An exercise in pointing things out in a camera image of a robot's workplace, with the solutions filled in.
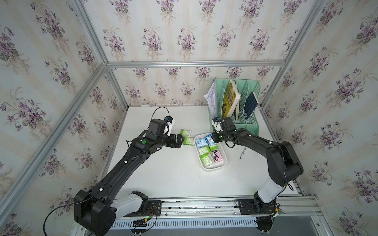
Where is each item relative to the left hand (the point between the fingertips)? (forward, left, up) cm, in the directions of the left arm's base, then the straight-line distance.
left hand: (178, 138), depth 77 cm
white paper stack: (+25, -19, +7) cm, 32 cm away
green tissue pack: (+2, -15, -17) cm, 23 cm away
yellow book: (+29, -34, +4) cm, 45 cm away
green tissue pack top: (+16, -3, -18) cm, 25 cm away
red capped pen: (+1, -40, -19) cm, 45 cm away
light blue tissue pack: (+7, -14, -15) cm, 22 cm away
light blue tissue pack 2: (+7, -19, -14) cm, 25 cm away
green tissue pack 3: (-4, -16, -17) cm, 24 cm away
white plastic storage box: (-7, -21, -20) cm, 30 cm away
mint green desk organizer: (+40, -46, +3) cm, 61 cm away
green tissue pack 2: (+4, -22, -17) cm, 28 cm away
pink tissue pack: (-3, -23, -17) cm, 28 cm away
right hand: (+10, -22, -13) cm, 27 cm away
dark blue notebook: (+33, -51, -8) cm, 61 cm away
